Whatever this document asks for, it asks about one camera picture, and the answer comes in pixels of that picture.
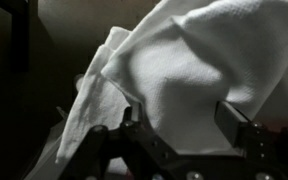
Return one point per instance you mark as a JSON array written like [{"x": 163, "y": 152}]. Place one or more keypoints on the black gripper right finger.
[{"x": 230, "y": 123}]

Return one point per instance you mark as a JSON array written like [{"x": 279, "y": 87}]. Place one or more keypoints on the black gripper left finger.
[{"x": 135, "y": 115}]

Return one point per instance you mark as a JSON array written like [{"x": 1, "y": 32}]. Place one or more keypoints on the dark robot mounting table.
[{"x": 19, "y": 33}]

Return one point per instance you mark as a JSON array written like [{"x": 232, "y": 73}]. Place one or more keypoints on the white towel with red stripes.
[{"x": 184, "y": 66}]

